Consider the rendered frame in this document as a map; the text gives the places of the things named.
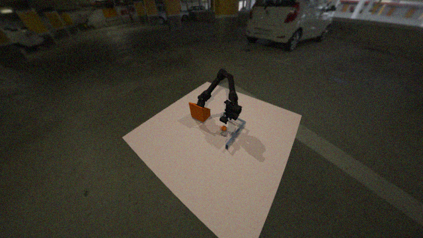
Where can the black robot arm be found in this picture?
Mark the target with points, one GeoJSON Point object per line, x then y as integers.
{"type": "Point", "coordinates": [230, 105]}

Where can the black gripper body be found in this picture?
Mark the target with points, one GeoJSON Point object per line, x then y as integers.
{"type": "Point", "coordinates": [225, 119]}

